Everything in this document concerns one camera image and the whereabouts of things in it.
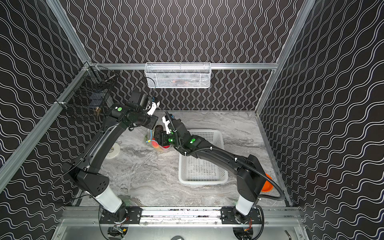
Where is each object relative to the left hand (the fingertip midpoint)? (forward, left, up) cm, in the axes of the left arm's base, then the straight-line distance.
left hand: (157, 120), depth 76 cm
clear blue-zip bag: (-6, +3, -14) cm, 15 cm away
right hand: (-5, 0, -6) cm, 8 cm away
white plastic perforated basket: (-13, -18, -30) cm, 37 cm away
